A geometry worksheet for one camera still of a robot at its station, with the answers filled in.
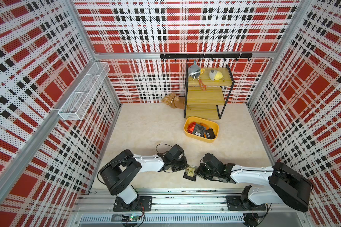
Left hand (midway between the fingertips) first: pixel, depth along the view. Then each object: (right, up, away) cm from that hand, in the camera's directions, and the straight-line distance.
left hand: (190, 165), depth 87 cm
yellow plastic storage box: (+17, +25, +18) cm, 35 cm away
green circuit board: (-31, -20, -18) cm, 41 cm away
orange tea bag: (+13, +22, +13) cm, 29 cm away
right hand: (+3, -3, -3) cm, 5 cm away
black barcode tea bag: (+7, +21, +11) cm, 25 cm away
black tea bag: (+15, +18, +11) cm, 26 cm away
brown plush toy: (-10, +43, +23) cm, 50 cm away
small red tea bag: (+1, +22, +14) cm, 26 cm away
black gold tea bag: (0, -4, -2) cm, 4 cm away
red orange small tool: (+8, +49, -2) cm, 49 cm away
